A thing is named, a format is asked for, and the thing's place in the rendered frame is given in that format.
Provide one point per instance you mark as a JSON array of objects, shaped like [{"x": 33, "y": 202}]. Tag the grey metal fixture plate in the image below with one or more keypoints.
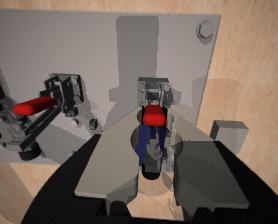
[{"x": 110, "y": 51}]

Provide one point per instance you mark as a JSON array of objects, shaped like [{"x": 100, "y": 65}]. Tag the toggle clamp with red handle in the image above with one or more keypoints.
[
  {"x": 2, "y": 95},
  {"x": 66, "y": 89}
]

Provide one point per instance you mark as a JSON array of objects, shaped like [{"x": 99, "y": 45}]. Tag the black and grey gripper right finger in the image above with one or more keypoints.
[{"x": 209, "y": 175}]

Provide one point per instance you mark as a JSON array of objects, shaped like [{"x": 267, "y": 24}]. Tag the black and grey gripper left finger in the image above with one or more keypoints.
[{"x": 103, "y": 170}]

